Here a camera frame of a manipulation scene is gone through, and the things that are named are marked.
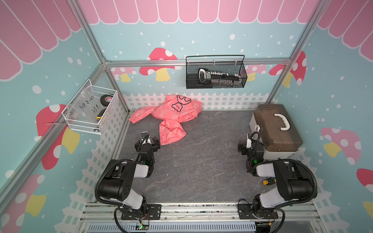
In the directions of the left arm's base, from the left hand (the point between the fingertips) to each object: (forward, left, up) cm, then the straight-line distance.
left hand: (148, 140), depth 93 cm
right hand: (+2, -65, -1) cm, 65 cm away
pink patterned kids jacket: (+25, -13, +1) cm, 28 cm away
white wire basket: (-11, +19, +26) cm, 34 cm away
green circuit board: (-45, -4, -10) cm, 46 cm away
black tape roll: (+11, +21, +25) cm, 34 cm away
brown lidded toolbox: (+2, -82, +5) cm, 82 cm away
